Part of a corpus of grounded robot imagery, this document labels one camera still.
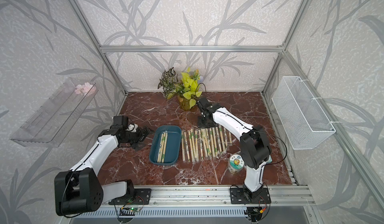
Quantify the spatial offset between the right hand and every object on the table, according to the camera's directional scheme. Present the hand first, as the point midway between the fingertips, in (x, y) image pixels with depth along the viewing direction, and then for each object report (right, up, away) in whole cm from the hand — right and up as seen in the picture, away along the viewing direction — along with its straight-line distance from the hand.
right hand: (201, 124), depth 90 cm
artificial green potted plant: (-10, +23, +3) cm, 25 cm away
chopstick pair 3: (-6, -15, +1) cm, 16 cm away
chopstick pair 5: (+3, -12, +3) cm, 13 cm away
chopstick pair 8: (+13, -10, +4) cm, 16 cm away
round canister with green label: (+18, -19, -13) cm, 29 cm away
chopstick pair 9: (+15, -10, +4) cm, 19 cm away
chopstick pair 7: (+9, -11, +4) cm, 15 cm away
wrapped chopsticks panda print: (-23, -14, +1) cm, 27 cm away
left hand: (-28, -6, -6) cm, 29 cm away
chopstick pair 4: (-3, -14, +1) cm, 14 cm away
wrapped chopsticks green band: (-25, -20, -5) cm, 32 cm away
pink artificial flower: (-59, +20, -14) cm, 64 cm away
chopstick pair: (-11, -16, -1) cm, 19 cm away
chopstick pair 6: (+7, -12, +4) cm, 14 cm away
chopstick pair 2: (-9, -14, +1) cm, 16 cm away
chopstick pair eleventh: (+19, -9, +4) cm, 21 cm away
